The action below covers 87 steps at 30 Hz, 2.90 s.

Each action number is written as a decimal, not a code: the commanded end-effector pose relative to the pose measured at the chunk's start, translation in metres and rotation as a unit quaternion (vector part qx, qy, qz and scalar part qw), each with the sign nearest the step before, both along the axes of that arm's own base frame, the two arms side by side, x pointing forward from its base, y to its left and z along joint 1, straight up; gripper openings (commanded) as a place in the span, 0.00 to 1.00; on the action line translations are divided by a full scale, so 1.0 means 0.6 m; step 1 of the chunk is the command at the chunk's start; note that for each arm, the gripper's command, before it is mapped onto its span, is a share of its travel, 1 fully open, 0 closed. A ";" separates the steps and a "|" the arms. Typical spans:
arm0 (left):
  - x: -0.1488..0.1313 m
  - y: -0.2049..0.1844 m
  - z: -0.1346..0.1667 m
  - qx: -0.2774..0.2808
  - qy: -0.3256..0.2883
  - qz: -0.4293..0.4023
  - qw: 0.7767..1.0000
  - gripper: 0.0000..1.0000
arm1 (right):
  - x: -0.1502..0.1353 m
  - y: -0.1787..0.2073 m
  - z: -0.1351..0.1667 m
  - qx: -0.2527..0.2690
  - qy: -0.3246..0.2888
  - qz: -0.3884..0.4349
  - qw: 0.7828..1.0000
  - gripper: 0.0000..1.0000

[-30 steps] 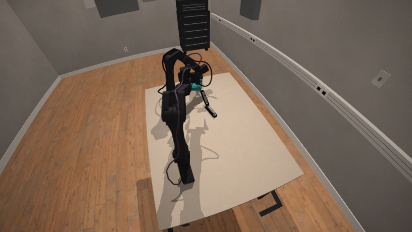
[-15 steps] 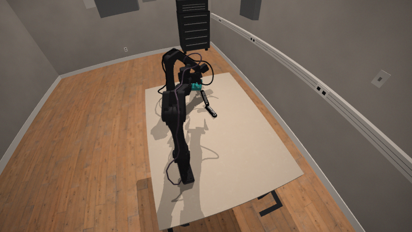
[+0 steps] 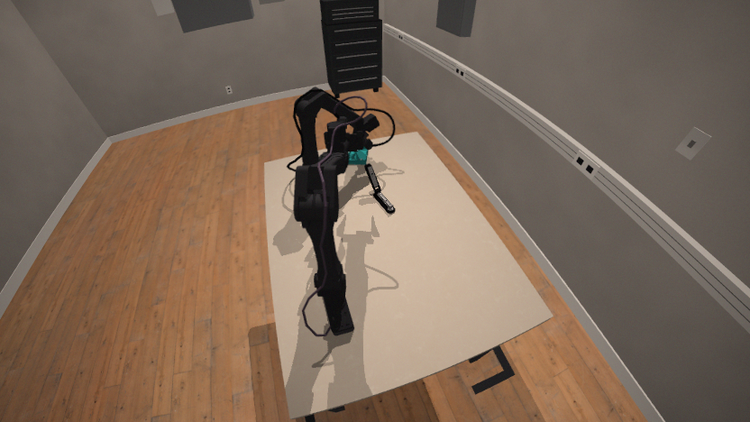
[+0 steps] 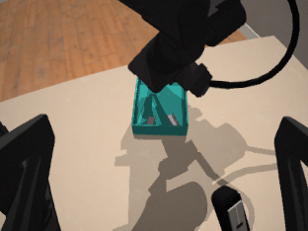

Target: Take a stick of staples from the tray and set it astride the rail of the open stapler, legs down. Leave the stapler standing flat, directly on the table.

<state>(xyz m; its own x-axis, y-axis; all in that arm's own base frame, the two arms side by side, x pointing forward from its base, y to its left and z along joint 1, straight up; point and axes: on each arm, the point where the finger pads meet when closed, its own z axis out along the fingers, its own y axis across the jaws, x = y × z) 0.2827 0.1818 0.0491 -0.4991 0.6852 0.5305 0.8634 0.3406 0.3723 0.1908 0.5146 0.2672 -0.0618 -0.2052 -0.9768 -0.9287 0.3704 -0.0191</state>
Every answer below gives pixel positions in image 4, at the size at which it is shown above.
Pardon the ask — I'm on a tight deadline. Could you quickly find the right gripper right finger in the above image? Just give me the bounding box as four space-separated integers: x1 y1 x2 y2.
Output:
274 116 308 231

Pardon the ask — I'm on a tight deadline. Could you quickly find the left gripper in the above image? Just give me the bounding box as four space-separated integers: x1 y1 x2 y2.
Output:
127 33 213 98

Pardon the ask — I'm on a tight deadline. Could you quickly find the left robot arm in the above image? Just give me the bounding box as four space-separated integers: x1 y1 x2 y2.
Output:
0 0 247 231

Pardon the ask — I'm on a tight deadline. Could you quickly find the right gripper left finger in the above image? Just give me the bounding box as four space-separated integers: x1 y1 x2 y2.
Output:
0 114 55 231

